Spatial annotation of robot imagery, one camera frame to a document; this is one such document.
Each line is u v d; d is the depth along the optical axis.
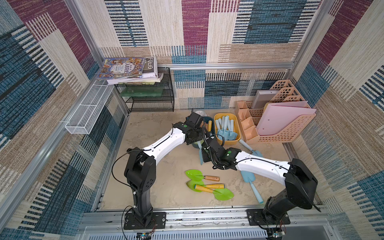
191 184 0.83
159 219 0.74
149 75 0.81
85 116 0.93
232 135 1.02
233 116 1.08
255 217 0.74
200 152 0.76
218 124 1.08
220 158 0.62
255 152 0.95
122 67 0.82
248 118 1.05
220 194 0.81
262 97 1.03
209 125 1.05
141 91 0.95
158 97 1.15
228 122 1.09
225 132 1.02
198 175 0.88
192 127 0.68
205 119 1.11
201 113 1.15
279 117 0.89
